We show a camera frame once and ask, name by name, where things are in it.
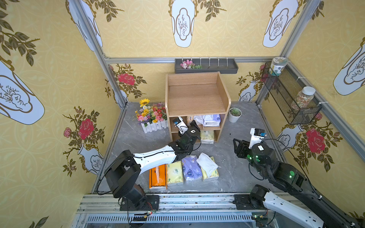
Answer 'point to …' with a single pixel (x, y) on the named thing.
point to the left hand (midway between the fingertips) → (187, 122)
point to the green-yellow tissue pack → (175, 174)
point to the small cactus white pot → (234, 114)
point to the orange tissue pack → (158, 176)
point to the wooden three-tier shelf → (202, 97)
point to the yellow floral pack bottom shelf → (207, 137)
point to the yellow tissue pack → (208, 166)
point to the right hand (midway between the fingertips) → (237, 140)
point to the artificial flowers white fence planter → (151, 117)
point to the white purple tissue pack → (211, 120)
